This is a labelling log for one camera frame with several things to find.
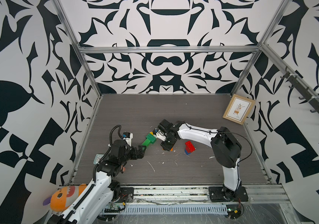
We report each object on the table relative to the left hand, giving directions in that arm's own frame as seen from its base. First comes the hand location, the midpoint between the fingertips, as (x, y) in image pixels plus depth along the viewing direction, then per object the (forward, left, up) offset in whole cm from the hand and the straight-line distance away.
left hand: (138, 144), depth 83 cm
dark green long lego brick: (+4, -5, -6) cm, 9 cm away
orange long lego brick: (-4, -19, 0) cm, 20 cm away
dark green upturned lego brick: (+6, -8, -5) cm, 11 cm away
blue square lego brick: (-3, -30, -8) cm, 31 cm away
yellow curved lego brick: (+6, -8, +3) cm, 11 cm away
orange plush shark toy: (-26, +33, +2) cm, 42 cm away
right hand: (+3, -16, -6) cm, 17 cm away
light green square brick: (+3, -4, -7) cm, 9 cm away
